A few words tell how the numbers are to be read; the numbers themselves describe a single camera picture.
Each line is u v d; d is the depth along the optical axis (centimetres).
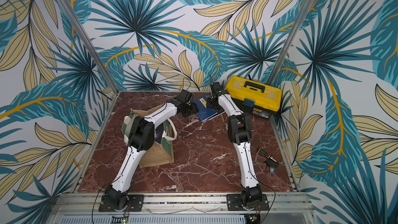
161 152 76
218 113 106
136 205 73
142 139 63
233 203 73
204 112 106
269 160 87
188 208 73
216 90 89
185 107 90
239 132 65
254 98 95
